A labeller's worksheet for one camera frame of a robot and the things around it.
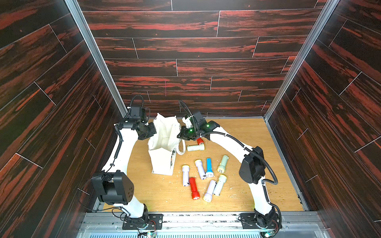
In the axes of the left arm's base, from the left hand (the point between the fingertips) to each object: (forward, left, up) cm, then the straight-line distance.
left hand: (154, 131), depth 84 cm
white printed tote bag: (-14, -7, +3) cm, 16 cm away
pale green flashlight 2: (-23, -38, -20) cm, 49 cm away
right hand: (+1, -14, -3) cm, 14 cm away
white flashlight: (-14, -18, -19) cm, 30 cm away
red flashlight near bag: (+7, -27, -18) cm, 33 cm away
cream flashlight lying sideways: (+2, -25, -18) cm, 31 cm away
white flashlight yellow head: (-13, -27, -20) cm, 36 cm away
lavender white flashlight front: (-29, -31, -19) cm, 47 cm away
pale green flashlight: (-13, -40, -20) cm, 47 cm away
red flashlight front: (-28, -24, -19) cm, 42 cm away
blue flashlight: (-16, -33, -19) cm, 41 cm away
